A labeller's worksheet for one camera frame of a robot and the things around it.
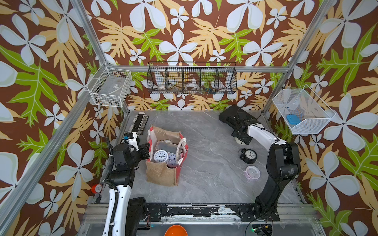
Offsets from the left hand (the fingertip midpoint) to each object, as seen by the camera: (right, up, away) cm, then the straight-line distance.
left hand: (149, 142), depth 76 cm
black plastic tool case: (+58, +21, +41) cm, 74 cm away
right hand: (+54, +2, +20) cm, 57 cm away
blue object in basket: (+78, +12, +4) cm, 80 cm away
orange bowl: (+15, -39, -9) cm, 43 cm away
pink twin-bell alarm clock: (+11, -12, +8) cm, 18 cm away
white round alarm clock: (+5, -8, +5) cm, 11 cm away
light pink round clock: (+59, -19, +10) cm, 63 cm away
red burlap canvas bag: (+6, -15, -4) cm, 17 cm away
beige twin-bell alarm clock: (+52, -1, +13) cm, 54 cm away
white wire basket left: (-26, +32, +10) cm, 43 cm away
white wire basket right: (+86, +17, +7) cm, 88 cm away
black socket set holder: (-17, +10, +35) cm, 40 cm away
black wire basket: (+23, +41, +21) cm, 52 cm away
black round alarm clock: (+58, -10, +16) cm, 61 cm away
